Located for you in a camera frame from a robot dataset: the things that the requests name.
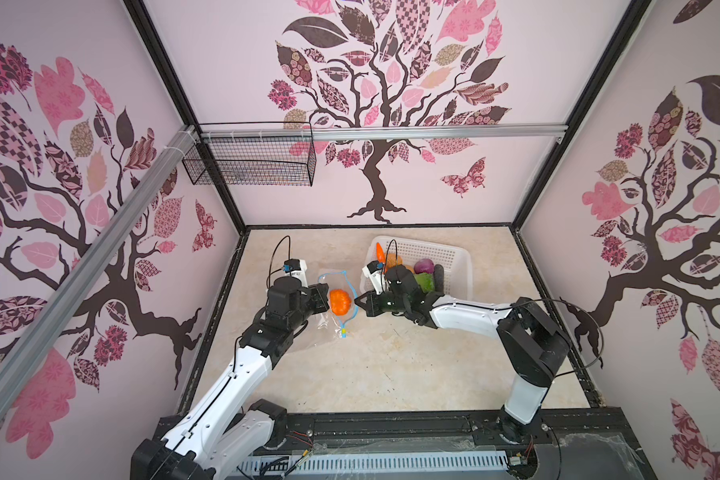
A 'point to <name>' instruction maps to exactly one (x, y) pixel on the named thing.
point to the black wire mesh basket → (252, 161)
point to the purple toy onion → (423, 265)
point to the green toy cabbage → (426, 281)
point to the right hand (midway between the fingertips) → (355, 296)
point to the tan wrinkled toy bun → (392, 260)
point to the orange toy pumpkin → (340, 302)
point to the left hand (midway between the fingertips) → (330, 290)
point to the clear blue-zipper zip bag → (330, 326)
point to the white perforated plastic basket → (456, 262)
